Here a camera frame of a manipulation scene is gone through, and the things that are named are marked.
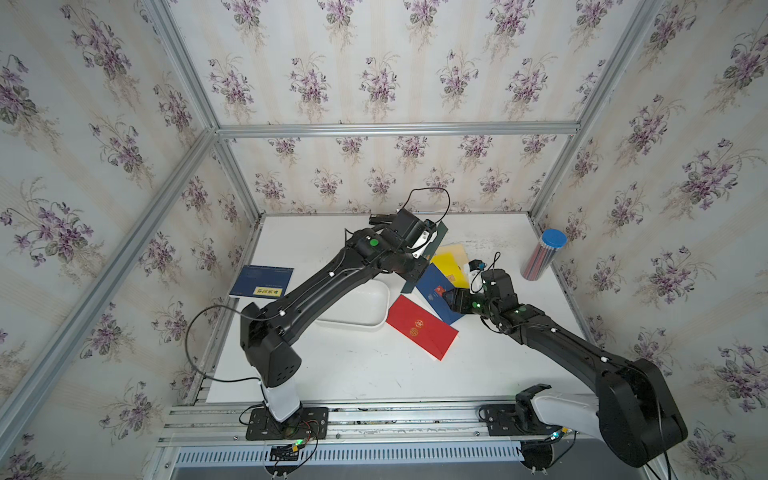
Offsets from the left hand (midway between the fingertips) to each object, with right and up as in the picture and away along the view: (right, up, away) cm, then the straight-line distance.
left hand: (423, 269), depth 76 cm
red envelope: (+1, -19, +14) cm, 24 cm away
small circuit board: (-34, -44, -5) cm, 56 cm away
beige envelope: (+18, +3, +34) cm, 38 cm away
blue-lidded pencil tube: (+39, +4, +14) cm, 42 cm away
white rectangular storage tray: (-16, -14, +19) cm, 29 cm away
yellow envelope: (+12, -1, +30) cm, 32 cm away
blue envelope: (+6, -8, +23) cm, 25 cm away
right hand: (+10, -9, +10) cm, 17 cm away
